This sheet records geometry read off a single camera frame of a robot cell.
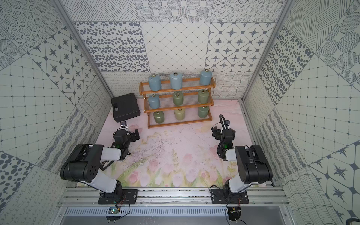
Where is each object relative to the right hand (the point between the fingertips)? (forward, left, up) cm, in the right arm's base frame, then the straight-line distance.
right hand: (223, 129), depth 95 cm
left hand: (-2, +62, +1) cm, 62 cm away
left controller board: (-46, +63, -7) cm, 79 cm away
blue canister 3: (+20, +13, +29) cm, 37 cm away
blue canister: (+13, +44, +30) cm, 55 cm away
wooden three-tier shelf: (+16, +23, +23) cm, 36 cm away
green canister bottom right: (+14, +13, +2) cm, 20 cm away
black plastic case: (+21, +76, -1) cm, 79 cm away
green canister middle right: (+16, +14, +16) cm, 27 cm away
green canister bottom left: (+8, +45, +3) cm, 46 cm away
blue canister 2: (+14, +32, +30) cm, 46 cm away
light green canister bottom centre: (+12, +31, +1) cm, 33 cm away
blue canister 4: (+11, +47, +16) cm, 51 cm away
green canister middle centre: (+15, +32, +15) cm, 38 cm away
